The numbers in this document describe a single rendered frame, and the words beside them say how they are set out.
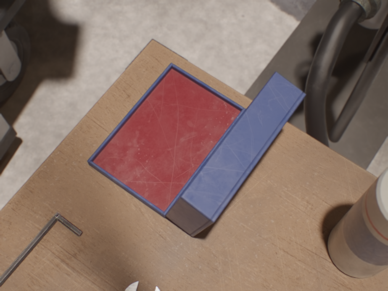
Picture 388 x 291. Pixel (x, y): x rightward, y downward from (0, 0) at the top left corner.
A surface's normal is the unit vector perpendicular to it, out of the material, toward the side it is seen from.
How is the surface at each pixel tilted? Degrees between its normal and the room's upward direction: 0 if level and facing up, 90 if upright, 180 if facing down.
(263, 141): 12
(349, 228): 90
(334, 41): 29
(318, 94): 46
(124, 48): 0
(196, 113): 0
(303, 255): 0
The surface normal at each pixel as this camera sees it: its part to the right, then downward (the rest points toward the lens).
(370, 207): -1.00, 0.07
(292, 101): 0.18, -0.28
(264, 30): 0.00, -0.40
